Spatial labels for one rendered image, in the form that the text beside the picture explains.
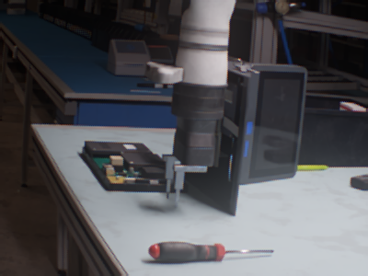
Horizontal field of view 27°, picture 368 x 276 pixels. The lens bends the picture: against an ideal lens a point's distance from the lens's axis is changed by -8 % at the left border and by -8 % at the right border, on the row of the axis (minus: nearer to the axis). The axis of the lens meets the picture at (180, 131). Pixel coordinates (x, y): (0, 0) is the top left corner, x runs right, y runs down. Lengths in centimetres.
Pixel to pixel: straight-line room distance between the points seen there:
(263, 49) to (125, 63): 69
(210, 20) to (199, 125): 15
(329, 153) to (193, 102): 54
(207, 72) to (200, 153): 11
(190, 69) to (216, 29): 7
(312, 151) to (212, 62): 51
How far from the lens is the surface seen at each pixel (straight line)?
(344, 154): 163
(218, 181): 138
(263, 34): 289
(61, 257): 356
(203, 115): 113
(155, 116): 288
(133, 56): 337
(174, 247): 96
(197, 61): 113
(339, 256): 106
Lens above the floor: 133
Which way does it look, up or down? 10 degrees down
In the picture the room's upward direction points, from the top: 5 degrees clockwise
